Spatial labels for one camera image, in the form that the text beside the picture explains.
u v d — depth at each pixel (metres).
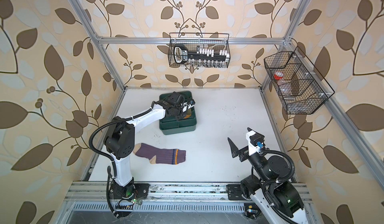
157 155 0.86
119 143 0.50
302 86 0.73
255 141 0.48
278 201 0.44
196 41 0.90
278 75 0.81
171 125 0.93
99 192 0.75
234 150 0.54
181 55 0.84
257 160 0.52
